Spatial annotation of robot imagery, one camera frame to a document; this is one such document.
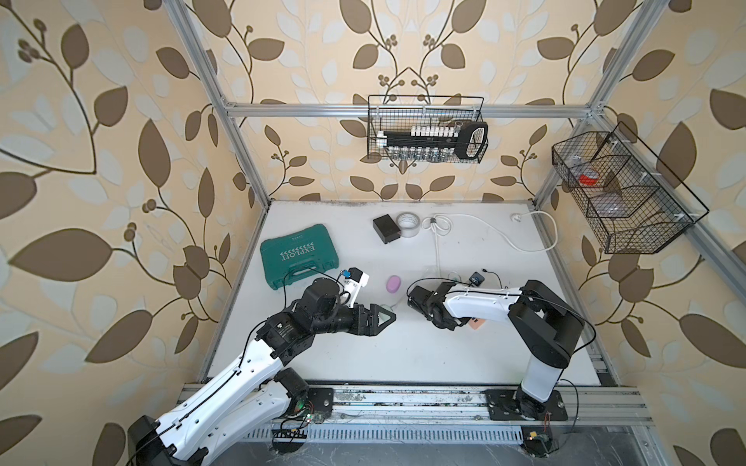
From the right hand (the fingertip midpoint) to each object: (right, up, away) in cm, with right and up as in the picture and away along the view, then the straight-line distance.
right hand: (462, 296), depth 90 cm
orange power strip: (+4, -8, -3) cm, 9 cm away
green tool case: (-54, +12, +9) cm, 56 cm away
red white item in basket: (+33, +36, -9) cm, 50 cm away
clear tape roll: (-15, +23, +23) cm, 36 cm away
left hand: (-25, +1, -21) cm, 33 cm away
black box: (-24, +22, +19) cm, 37 cm away
